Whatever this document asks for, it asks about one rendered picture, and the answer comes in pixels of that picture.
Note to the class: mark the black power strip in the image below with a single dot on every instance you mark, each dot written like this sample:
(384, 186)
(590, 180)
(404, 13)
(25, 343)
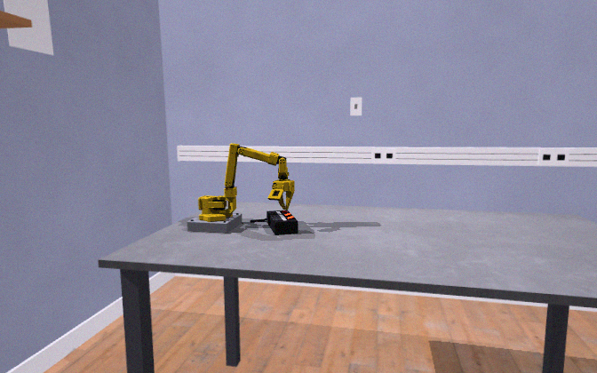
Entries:
(281, 222)

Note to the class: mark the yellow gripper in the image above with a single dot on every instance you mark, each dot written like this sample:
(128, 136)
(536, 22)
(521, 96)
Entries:
(280, 186)

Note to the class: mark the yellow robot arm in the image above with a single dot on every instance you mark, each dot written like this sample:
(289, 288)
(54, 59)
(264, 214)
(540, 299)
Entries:
(212, 205)

